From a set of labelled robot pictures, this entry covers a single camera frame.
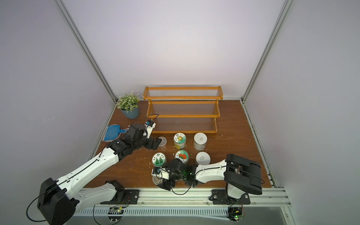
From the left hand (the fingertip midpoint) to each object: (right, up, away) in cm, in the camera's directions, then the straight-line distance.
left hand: (156, 136), depth 80 cm
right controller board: (+42, -37, -12) cm, 57 cm away
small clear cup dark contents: (+3, -5, +7) cm, 9 cm away
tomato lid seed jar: (+15, -11, -1) cm, 19 cm away
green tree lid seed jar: (+2, -13, -2) cm, 13 cm away
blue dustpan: (-37, -1, +21) cm, 43 cm away
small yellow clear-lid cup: (+2, -23, -6) cm, 24 cm away
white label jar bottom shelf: (+27, -12, -3) cm, 30 cm away
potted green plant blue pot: (-24, +20, +17) cm, 36 cm away
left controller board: (-20, -39, -8) cm, 45 cm away
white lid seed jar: (+26, -4, +5) cm, 27 cm away
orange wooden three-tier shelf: (+16, +16, +29) cm, 37 cm away
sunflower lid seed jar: (+14, -4, +5) cm, 15 cm away
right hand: (+2, -20, -5) cm, 21 cm away
